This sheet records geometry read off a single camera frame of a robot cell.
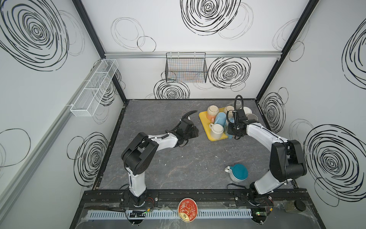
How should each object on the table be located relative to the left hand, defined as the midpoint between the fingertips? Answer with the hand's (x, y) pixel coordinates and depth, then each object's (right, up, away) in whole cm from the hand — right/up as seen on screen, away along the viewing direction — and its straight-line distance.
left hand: (198, 130), depth 93 cm
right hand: (+20, 0, 0) cm, 21 cm away
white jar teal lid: (+20, -20, -18) cm, 33 cm away
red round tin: (-7, -35, -25) cm, 44 cm away
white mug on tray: (+37, +13, +10) cm, 40 cm away
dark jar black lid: (+42, -33, -26) cm, 59 cm away
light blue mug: (+16, +7, +3) cm, 18 cm away
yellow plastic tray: (+7, +5, +12) cm, 15 cm away
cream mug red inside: (+12, 0, -1) cm, 12 cm away
